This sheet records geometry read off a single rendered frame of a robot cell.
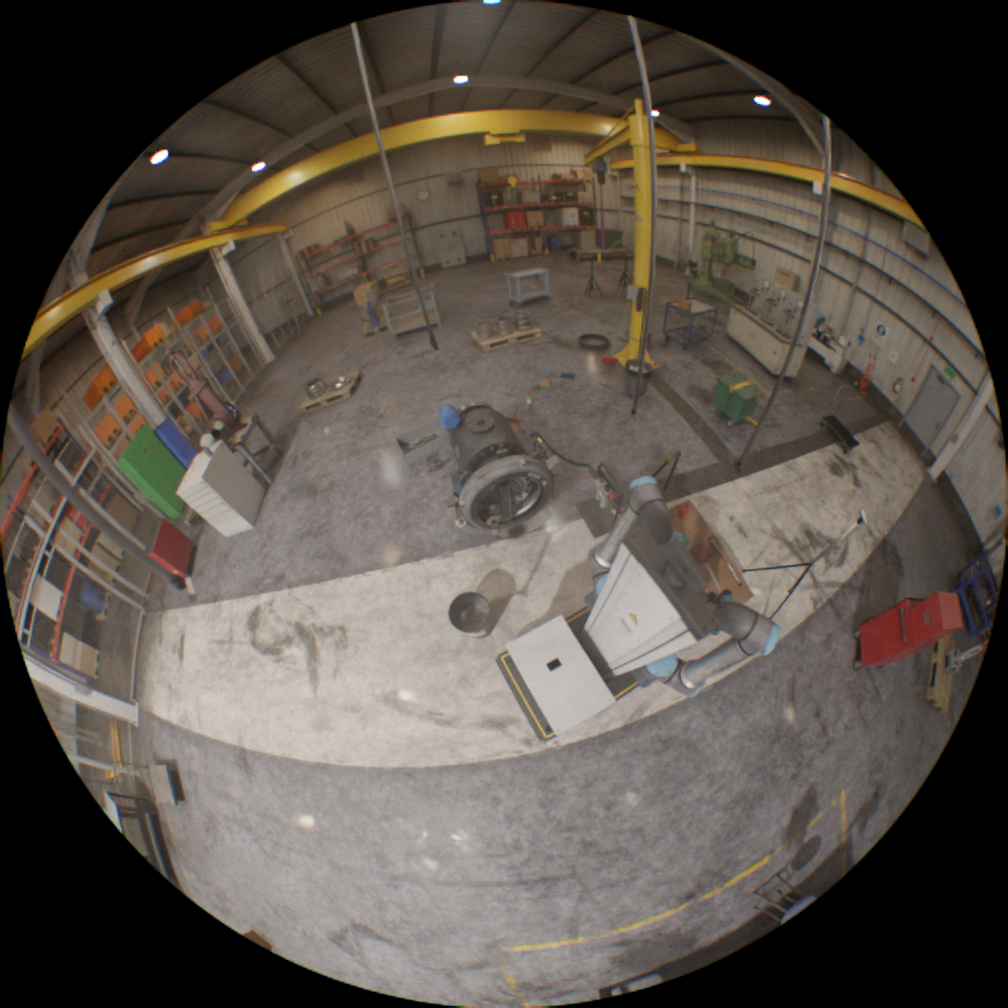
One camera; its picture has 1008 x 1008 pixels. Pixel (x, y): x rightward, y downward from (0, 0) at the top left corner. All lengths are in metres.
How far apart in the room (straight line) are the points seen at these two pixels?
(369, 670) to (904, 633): 4.82
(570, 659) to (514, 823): 1.56
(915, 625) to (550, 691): 3.29
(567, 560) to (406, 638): 1.56
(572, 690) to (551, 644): 0.27
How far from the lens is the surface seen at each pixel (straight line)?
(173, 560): 5.88
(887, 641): 3.82
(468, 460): 2.41
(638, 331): 5.17
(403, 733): 2.74
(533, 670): 1.64
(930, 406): 10.81
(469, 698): 2.54
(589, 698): 1.64
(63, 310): 8.65
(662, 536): 1.21
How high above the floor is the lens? 2.47
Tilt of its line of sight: 53 degrees down
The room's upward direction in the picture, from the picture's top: 12 degrees counter-clockwise
